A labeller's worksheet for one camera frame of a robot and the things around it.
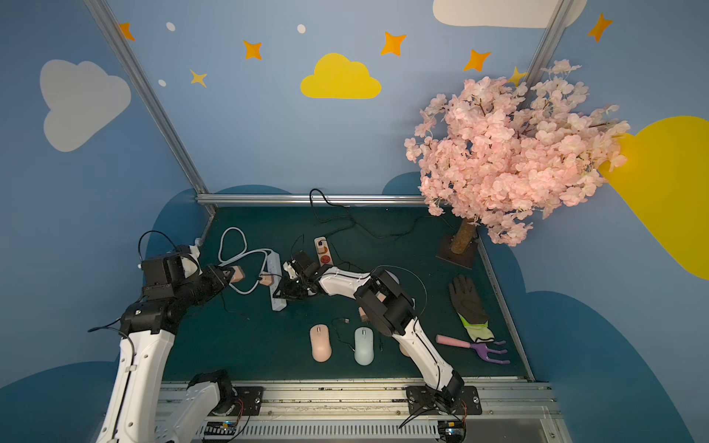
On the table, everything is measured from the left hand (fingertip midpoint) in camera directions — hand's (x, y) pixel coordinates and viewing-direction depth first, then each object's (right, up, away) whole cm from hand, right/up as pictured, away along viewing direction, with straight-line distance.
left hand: (230, 268), depth 74 cm
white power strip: (+4, -3, +25) cm, 25 cm away
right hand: (+7, -11, +19) cm, 23 cm away
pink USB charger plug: (+36, -17, +15) cm, 43 cm away
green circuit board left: (-3, -43, 0) cm, 43 cm away
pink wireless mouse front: (+23, -24, +10) cm, 35 cm away
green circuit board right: (+60, -44, 0) cm, 75 cm away
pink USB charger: (+2, -2, +2) cm, 3 cm away
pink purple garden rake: (+74, -26, +11) cm, 79 cm away
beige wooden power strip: (+21, +3, +30) cm, 37 cm away
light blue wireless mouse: (+37, -25, +8) cm, 45 cm away
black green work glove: (+74, -18, +17) cm, 78 cm away
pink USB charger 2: (+3, -6, +20) cm, 21 cm away
